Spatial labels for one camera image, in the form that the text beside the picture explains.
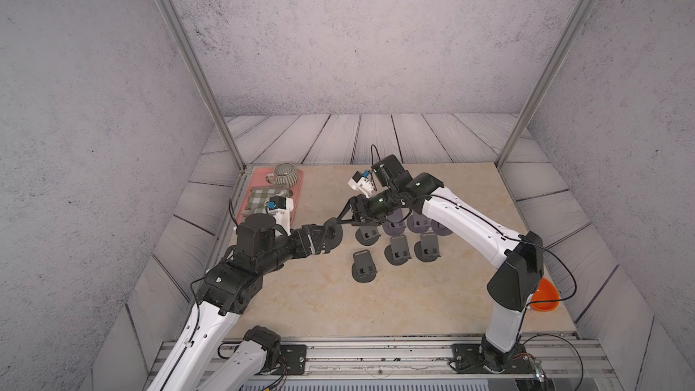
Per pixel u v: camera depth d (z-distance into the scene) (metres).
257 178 1.18
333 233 0.71
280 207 0.60
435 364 0.73
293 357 0.73
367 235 0.94
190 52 0.86
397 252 0.89
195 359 0.40
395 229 0.97
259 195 1.11
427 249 0.89
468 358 0.73
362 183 0.73
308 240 0.59
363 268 0.85
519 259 0.45
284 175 1.17
